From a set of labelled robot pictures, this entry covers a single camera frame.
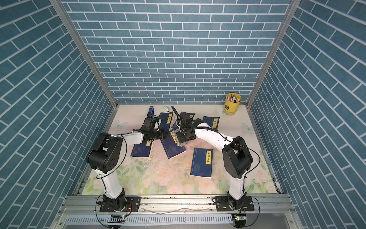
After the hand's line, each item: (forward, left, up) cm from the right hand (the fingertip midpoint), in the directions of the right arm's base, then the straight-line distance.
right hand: (181, 138), depth 89 cm
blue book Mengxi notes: (-11, -14, -8) cm, 20 cm away
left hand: (+7, +11, -7) cm, 15 cm away
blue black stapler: (+23, +27, -5) cm, 36 cm away
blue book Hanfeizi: (+21, +16, -7) cm, 27 cm away
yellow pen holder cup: (+31, -34, +3) cm, 46 cm away
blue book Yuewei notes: (0, -3, +22) cm, 22 cm away
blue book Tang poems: (-2, +8, -8) cm, 12 cm away
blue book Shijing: (-5, +26, -9) cm, 28 cm away
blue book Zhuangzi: (+22, -21, -8) cm, 32 cm away
